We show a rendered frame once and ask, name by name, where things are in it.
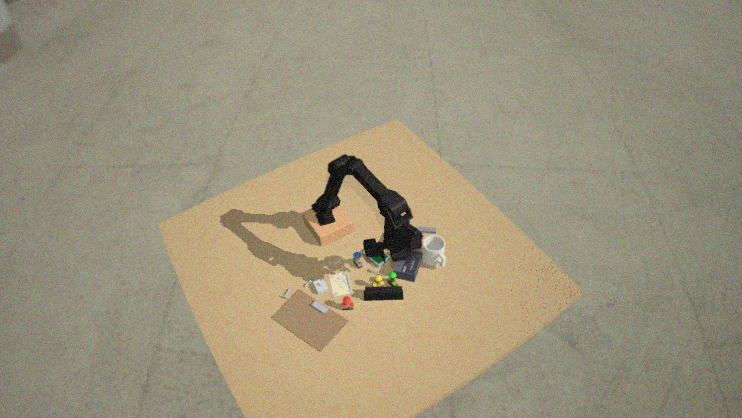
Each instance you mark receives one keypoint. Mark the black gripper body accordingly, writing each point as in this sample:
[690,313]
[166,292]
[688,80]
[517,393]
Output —
[372,249]

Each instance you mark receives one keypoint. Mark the cream paper card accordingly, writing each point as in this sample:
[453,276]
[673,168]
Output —
[340,284]

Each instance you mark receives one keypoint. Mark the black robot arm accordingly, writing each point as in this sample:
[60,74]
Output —
[390,203]

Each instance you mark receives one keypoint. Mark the white square block with round hole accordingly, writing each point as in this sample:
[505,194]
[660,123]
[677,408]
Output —
[320,286]

